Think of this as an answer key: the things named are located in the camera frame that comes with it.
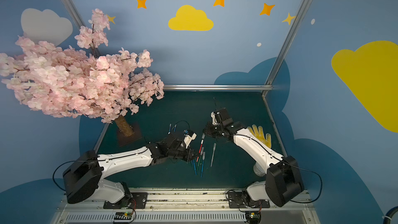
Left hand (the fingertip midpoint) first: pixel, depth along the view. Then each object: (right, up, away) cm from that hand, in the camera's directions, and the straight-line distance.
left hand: (201, 153), depth 79 cm
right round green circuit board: (+25, -29, -5) cm, 39 cm away
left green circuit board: (-38, -29, -6) cm, 48 cm away
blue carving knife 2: (-17, +10, +23) cm, 30 cm away
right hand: (+3, +12, +5) cm, 13 cm away
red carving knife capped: (0, +4, +2) cm, 5 cm away
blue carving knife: (-21, +9, +22) cm, 32 cm away
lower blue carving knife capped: (+2, -6, +10) cm, 11 cm away
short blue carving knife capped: (-3, -10, +7) cm, 12 cm away
